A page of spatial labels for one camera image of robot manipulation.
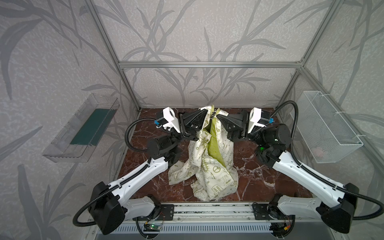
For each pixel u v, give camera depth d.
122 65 0.94
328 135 0.61
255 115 0.39
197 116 0.44
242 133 0.45
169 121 0.41
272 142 0.43
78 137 0.65
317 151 0.72
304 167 0.44
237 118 0.45
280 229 0.72
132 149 0.44
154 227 0.71
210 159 0.55
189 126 0.45
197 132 0.49
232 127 0.45
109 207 0.38
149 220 0.70
